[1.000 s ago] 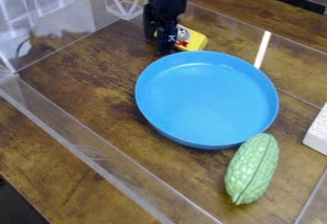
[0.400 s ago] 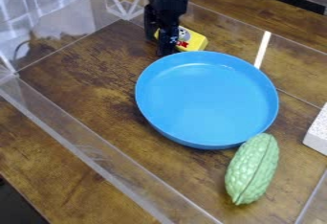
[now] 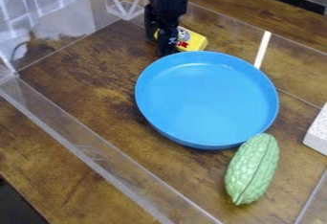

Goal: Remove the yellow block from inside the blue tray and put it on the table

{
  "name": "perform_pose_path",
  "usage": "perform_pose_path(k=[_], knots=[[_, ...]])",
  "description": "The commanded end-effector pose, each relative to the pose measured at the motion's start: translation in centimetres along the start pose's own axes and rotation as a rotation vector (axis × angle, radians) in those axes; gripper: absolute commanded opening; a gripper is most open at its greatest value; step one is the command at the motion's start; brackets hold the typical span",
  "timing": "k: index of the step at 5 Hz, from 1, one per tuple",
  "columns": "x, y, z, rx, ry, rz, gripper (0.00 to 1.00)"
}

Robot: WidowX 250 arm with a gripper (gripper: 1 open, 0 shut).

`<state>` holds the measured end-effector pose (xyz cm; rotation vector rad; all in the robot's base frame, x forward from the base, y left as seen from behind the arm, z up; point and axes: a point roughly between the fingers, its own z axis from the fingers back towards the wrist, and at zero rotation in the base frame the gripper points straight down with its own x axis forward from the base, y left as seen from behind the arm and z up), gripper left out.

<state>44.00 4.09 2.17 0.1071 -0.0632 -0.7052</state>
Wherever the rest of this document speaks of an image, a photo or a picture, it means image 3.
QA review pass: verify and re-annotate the clear acrylic enclosure wall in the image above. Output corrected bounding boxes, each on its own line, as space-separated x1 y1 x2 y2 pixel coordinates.
0 0 327 224

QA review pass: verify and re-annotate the white speckled sponge block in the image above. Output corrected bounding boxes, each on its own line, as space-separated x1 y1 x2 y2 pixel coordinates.
303 102 327 156

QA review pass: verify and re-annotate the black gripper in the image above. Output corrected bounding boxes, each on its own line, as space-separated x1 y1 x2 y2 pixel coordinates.
145 0 190 56

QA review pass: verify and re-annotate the blue round tray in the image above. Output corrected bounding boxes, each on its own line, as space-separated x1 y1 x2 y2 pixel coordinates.
135 51 281 149

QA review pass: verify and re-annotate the white patterned cloth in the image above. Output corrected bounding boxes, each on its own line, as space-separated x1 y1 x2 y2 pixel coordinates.
0 0 130 44

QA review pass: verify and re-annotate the green bitter gourd toy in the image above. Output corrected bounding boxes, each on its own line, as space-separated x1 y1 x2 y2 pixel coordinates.
225 133 281 205

